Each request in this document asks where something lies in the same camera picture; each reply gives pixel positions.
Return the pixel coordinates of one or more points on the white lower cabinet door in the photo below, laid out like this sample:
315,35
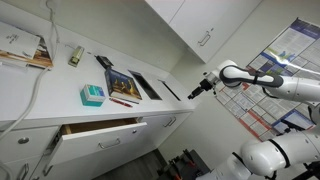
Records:
160,130

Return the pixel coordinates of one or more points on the wooden drawer with white front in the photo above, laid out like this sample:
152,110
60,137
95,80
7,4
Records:
93,143

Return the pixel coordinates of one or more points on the white drawer with round lock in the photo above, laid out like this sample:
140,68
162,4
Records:
23,141

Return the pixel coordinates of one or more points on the narrow white upper cabinet door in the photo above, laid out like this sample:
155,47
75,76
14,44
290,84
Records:
165,8

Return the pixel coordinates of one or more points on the wall poster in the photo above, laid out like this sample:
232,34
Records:
293,50

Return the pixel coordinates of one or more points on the black and red clamps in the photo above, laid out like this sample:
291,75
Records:
183,166

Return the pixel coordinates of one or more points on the white upper cabinet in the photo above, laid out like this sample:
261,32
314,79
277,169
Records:
213,20

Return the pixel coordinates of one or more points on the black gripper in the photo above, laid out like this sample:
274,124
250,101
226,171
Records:
204,85

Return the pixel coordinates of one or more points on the black tripod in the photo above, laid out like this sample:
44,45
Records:
310,170

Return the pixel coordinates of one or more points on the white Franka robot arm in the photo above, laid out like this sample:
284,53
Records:
293,86

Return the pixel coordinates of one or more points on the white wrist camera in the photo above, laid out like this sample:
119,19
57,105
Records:
210,77

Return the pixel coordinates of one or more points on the red pen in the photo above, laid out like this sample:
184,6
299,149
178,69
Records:
120,102

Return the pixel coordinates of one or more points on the dark blue hardcover book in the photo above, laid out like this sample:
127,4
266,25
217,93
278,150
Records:
122,85

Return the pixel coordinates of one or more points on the small black device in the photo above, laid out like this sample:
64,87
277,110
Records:
104,61

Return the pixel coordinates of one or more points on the stack of books and papers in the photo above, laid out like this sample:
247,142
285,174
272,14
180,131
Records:
20,43

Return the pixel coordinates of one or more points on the teal and white box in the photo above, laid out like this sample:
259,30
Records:
91,95

